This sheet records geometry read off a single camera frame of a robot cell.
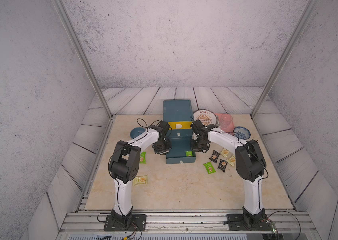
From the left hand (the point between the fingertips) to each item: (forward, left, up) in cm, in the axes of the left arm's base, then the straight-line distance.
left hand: (171, 152), depth 94 cm
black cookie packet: (-2, -28, -3) cm, 28 cm away
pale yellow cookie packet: (-15, +18, -4) cm, 24 cm away
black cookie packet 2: (-8, -31, -3) cm, 32 cm away
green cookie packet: (-9, -23, -3) cm, 25 cm away
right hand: (+1, -14, +1) cm, 14 cm away
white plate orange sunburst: (+33, -29, -2) cm, 44 cm away
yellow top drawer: (+9, -6, +15) cm, 19 cm away
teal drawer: (-1, -4, 0) cm, 4 cm away
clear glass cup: (+26, -41, 0) cm, 48 cm away
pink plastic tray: (+16, -43, 0) cm, 45 cm away
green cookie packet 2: (-1, +18, -4) cm, 19 cm away
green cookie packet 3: (0, -11, -2) cm, 11 cm away
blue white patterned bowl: (+16, -50, -2) cm, 53 cm away
